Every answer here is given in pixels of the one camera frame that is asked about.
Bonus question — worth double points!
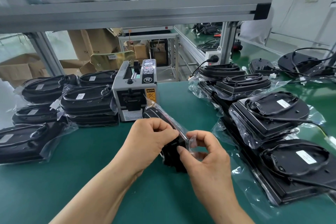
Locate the person's right hand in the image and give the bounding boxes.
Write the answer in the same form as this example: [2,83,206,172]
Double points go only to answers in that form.
[177,130,240,218]

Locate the person's left hand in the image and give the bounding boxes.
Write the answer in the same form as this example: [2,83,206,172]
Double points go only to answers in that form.
[113,118,180,178]

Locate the group of bagged black lamps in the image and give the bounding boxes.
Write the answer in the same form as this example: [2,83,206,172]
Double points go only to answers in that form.
[188,63,336,206]

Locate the unbagged black lamps with cables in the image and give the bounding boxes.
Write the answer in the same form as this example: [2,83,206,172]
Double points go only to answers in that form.
[248,49,336,80]

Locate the person's left forearm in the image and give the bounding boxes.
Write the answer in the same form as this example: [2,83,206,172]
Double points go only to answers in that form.
[50,161,144,224]

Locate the person's right forearm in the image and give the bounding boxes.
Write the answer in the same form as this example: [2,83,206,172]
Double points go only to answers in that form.
[202,203,255,224]

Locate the grey tape dispenser machine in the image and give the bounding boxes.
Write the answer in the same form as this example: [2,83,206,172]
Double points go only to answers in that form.
[112,59,158,122]

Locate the grey metal shelf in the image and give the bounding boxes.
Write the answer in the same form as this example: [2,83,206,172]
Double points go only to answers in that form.
[0,0,274,34]

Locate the bundle of black cables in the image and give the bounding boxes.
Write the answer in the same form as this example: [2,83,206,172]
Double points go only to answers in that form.
[197,37,220,51]

